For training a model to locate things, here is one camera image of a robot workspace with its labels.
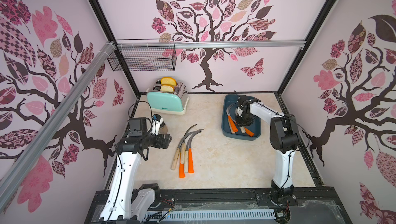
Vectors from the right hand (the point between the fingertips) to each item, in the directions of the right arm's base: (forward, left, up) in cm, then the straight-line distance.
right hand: (240, 123), depth 99 cm
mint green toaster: (+10, +43, +11) cm, 45 cm away
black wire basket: (+54, +72, +16) cm, 92 cm away
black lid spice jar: (-5, +49, +5) cm, 50 cm away
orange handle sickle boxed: (-7, -5, 0) cm, 9 cm away
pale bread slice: (+17, +47, +17) cm, 53 cm away
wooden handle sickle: (-21, +41, -1) cm, 46 cm away
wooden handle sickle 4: (+10, +7, -1) cm, 12 cm away
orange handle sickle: (-30, +37, -1) cm, 47 cm away
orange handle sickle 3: (-5, +5, +2) cm, 7 cm away
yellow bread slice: (+23, +47, +19) cm, 56 cm away
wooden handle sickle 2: (-16, +37, 0) cm, 40 cm away
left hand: (-19, +46, +15) cm, 52 cm away
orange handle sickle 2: (-28, +32, -1) cm, 42 cm away
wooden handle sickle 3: (-6, -1, +1) cm, 6 cm away
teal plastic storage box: (-4, +7, 0) cm, 8 cm away
